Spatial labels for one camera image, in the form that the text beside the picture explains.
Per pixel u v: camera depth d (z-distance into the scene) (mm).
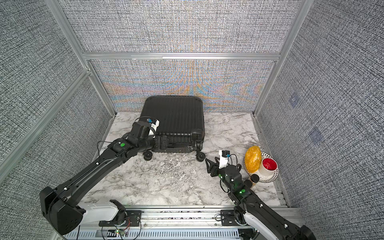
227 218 732
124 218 674
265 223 517
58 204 382
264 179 841
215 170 717
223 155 700
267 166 874
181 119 878
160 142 662
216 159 817
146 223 732
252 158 859
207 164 778
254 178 780
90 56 883
